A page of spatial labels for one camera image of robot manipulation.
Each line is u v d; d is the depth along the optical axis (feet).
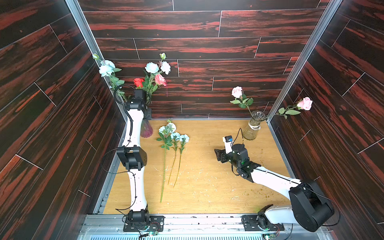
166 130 3.53
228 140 2.46
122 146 1.92
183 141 3.43
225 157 2.51
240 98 2.63
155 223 2.40
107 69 2.62
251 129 3.26
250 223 2.40
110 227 2.41
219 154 2.57
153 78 2.80
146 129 3.38
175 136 3.45
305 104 2.31
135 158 1.96
